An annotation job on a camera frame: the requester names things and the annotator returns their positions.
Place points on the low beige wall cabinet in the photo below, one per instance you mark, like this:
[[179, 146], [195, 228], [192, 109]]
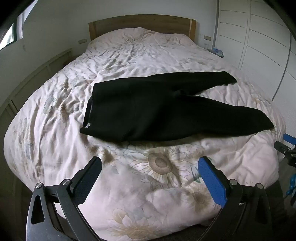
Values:
[[34, 74]]

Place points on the wooden headboard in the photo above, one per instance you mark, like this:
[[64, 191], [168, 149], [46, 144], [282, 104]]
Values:
[[138, 22]]

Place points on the floral white duvet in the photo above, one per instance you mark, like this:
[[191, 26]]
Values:
[[115, 60]]

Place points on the white wardrobe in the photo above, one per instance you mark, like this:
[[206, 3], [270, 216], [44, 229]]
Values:
[[261, 34]]

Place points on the black pants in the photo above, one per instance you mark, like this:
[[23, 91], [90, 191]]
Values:
[[138, 111]]

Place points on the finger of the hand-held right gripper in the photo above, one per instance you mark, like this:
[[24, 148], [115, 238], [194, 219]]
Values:
[[281, 147], [289, 138]]

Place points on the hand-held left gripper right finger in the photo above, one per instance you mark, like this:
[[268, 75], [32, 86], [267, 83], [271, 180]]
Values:
[[212, 182]]

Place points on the window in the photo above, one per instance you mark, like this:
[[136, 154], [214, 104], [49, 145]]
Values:
[[9, 34]]

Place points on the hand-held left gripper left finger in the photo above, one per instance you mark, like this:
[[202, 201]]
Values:
[[89, 177]]

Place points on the blue items on nightstand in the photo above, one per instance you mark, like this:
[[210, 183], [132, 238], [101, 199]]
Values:
[[217, 52]]

